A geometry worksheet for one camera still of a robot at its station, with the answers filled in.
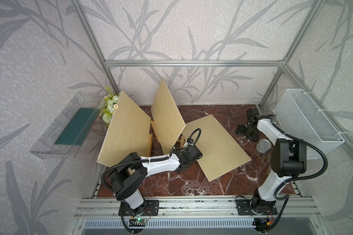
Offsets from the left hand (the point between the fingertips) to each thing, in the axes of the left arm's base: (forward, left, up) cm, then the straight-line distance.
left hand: (182, 154), depth 89 cm
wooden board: (+7, +30, +15) cm, 34 cm away
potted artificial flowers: (+15, +38, +27) cm, 49 cm away
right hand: (+12, -39, +3) cm, 41 cm away
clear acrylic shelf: (-12, +54, +30) cm, 63 cm away
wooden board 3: (+1, -25, -1) cm, 25 cm away
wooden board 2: (+14, +8, +14) cm, 22 cm away
